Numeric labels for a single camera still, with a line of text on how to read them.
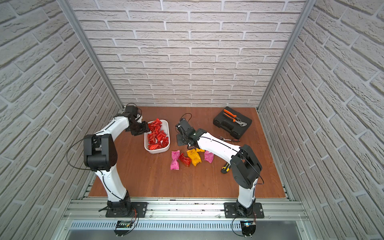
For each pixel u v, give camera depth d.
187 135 0.65
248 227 0.70
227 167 0.87
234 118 1.04
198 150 0.92
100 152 0.52
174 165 0.85
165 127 1.05
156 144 0.95
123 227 0.71
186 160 0.87
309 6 0.69
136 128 0.83
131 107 0.80
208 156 0.90
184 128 0.66
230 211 0.73
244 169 0.47
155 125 1.00
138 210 0.73
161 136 0.99
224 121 1.04
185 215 0.74
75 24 0.75
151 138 0.97
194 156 0.90
